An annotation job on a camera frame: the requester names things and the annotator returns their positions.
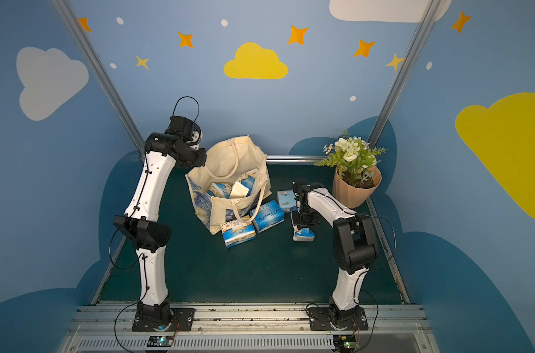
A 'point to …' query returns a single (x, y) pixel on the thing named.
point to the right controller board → (345, 343)
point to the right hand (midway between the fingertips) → (306, 225)
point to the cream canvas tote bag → (224, 163)
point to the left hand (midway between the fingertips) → (205, 157)
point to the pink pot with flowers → (358, 174)
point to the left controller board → (160, 341)
